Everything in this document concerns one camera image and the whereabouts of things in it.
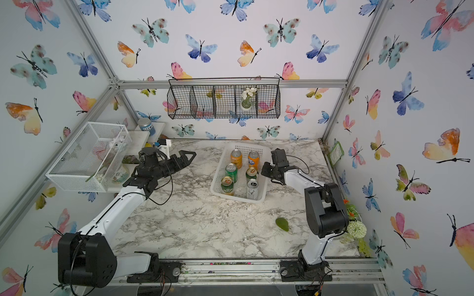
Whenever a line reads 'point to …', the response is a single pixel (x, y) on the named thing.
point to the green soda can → (231, 170)
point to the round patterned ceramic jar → (121, 174)
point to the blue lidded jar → (145, 124)
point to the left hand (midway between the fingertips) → (191, 154)
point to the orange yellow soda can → (236, 158)
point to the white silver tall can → (252, 189)
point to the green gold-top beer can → (227, 184)
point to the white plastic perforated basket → (240, 192)
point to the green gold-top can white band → (251, 173)
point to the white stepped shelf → (136, 140)
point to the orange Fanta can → (253, 160)
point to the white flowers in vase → (246, 103)
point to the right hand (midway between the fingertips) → (264, 167)
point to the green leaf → (282, 223)
